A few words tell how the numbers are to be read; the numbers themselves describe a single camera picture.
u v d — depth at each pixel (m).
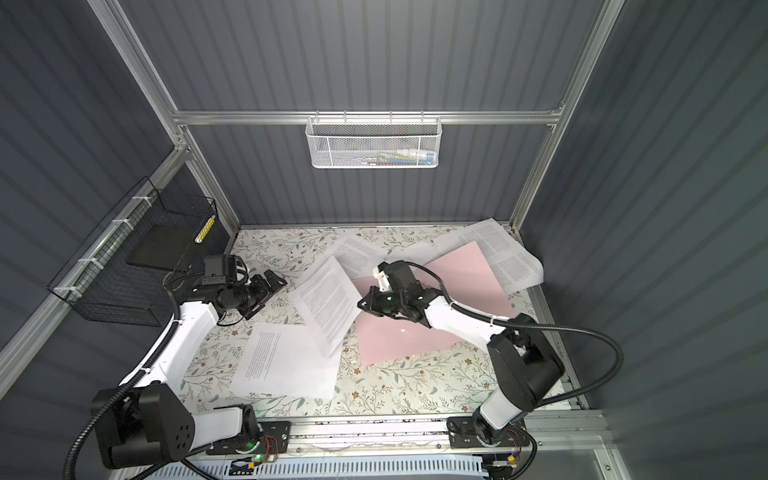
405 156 0.92
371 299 0.74
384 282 0.77
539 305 1.00
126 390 0.40
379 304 0.74
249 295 0.71
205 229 0.81
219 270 0.64
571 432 0.76
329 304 0.93
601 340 0.41
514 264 1.09
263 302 0.75
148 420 0.39
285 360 0.88
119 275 0.70
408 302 0.66
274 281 0.79
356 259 1.12
